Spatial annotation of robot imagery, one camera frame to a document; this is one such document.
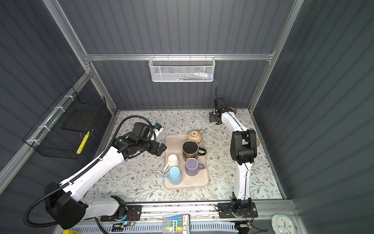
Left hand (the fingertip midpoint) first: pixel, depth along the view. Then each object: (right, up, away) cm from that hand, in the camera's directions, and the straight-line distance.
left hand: (160, 145), depth 78 cm
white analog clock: (+60, -37, -9) cm, 71 cm away
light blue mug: (+8, -16, -1) cm, 18 cm away
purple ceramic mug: (+17, -13, +3) cm, 22 cm away
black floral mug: (+16, -4, +8) cm, 18 cm away
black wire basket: (-48, +8, -6) cm, 49 cm away
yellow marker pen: (-35, +4, -8) cm, 36 cm away
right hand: (+36, +16, +24) cm, 46 cm away
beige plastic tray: (+4, -2, +24) cm, 25 cm away
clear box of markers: (+9, -37, -8) cm, 39 cm away
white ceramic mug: (+6, -9, +4) cm, 12 cm away
